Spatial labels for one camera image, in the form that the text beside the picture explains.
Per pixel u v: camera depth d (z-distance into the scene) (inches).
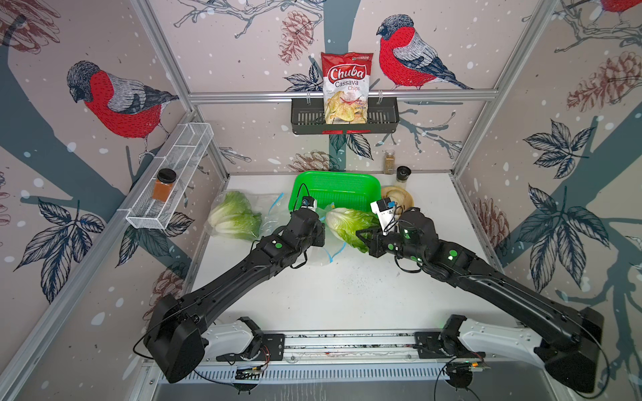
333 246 31.1
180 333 15.0
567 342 15.4
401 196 41.7
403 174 41.9
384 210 23.9
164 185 25.8
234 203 38.6
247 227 36.2
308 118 37.1
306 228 23.5
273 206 38.5
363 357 28.5
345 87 33.6
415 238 20.4
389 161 46.5
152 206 28.0
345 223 28.2
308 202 27.4
